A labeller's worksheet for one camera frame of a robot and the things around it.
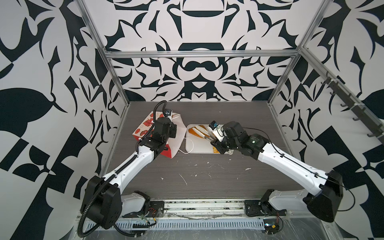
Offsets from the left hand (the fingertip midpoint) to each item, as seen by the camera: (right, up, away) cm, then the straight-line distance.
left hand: (170, 120), depth 82 cm
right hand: (+23, -10, -6) cm, 25 cm away
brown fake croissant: (+12, -6, +1) cm, 14 cm away
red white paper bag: (+1, -14, +9) cm, 17 cm away
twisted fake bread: (+23, -14, -13) cm, 29 cm away
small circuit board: (+49, -49, -11) cm, 70 cm away
